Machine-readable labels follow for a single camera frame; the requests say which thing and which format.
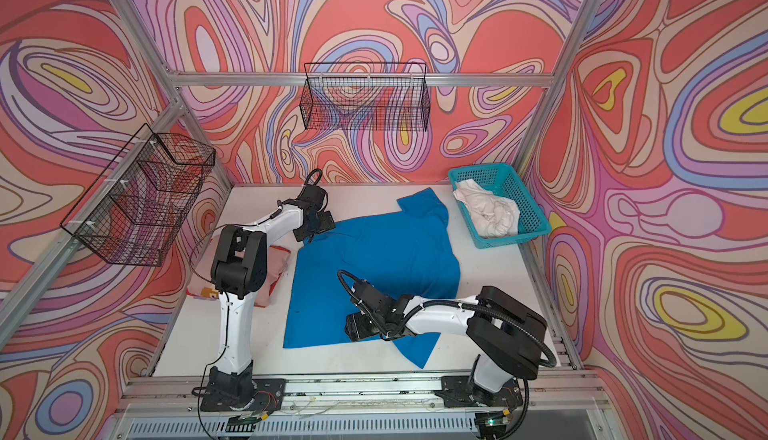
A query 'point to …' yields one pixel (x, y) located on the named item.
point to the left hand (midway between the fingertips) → (326, 225)
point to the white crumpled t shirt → (494, 216)
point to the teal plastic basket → (501, 180)
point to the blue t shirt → (414, 253)
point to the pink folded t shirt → (200, 282)
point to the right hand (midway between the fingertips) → (361, 333)
